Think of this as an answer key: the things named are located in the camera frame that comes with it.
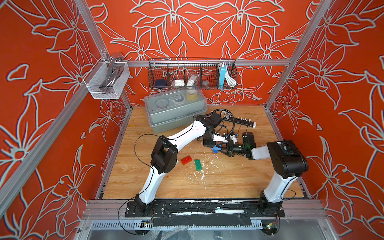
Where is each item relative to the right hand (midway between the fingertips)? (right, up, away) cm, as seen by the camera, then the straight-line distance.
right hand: (216, 149), depth 88 cm
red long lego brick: (-18, -7, +2) cm, 20 cm away
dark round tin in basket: (-36, +42, +10) cm, 56 cm away
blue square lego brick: (0, -1, +1) cm, 2 cm away
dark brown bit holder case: (+19, +18, +22) cm, 34 cm away
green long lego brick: (-11, -9, 0) cm, 15 cm away
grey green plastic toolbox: (-28, +23, +3) cm, 37 cm away
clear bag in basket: (-14, +41, +2) cm, 43 cm away
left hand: (-3, +5, +2) cm, 6 cm away
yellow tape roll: (-15, +35, +14) cm, 40 cm away
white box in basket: (-22, +40, -1) cm, 45 cm away
